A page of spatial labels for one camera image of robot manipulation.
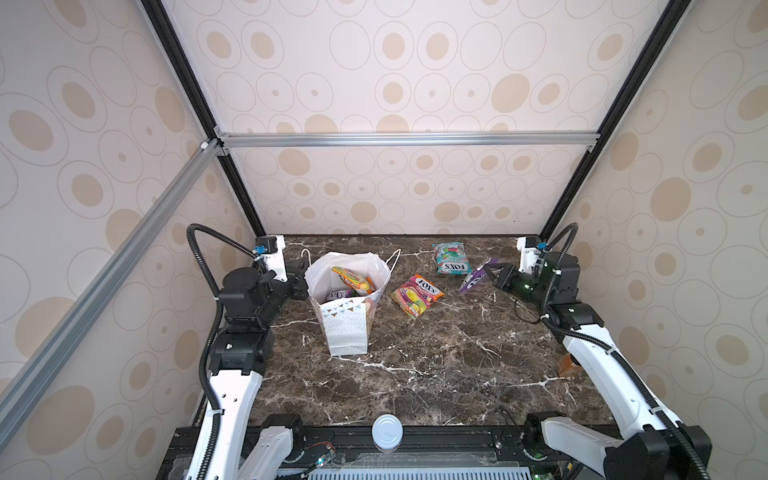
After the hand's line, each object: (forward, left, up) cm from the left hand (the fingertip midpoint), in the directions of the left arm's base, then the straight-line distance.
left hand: (312, 256), depth 65 cm
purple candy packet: (+4, -39, -13) cm, 41 cm away
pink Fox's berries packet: (+5, -2, -23) cm, 24 cm away
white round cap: (-30, -17, -30) cm, 46 cm away
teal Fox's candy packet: (+27, -39, -34) cm, 59 cm away
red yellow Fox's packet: (+3, -9, -15) cm, 18 cm away
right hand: (+5, -42, -10) cm, 43 cm away
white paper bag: (-6, -6, -20) cm, 22 cm away
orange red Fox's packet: (+11, -26, -34) cm, 44 cm away
